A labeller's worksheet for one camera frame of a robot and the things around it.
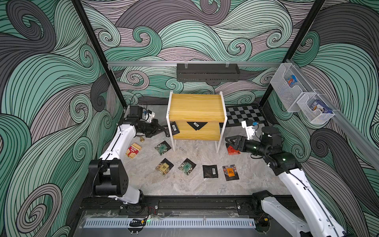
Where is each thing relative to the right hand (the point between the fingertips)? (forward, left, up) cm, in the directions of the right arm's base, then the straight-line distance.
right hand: (229, 139), depth 70 cm
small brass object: (+15, +52, -23) cm, 58 cm away
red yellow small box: (+7, +55, -23) cm, 60 cm away
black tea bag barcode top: (-6, +7, -25) cm, 27 cm away
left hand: (+11, +34, -5) cm, 36 cm away
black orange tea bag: (-7, -5, -26) cm, 27 cm away
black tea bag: (+16, +14, -9) cm, 23 cm away
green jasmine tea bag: (+9, +37, -25) cm, 45 cm away
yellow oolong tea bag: (-3, +35, -25) cm, 43 cm away
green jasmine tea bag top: (-3, +21, -25) cm, 33 cm away
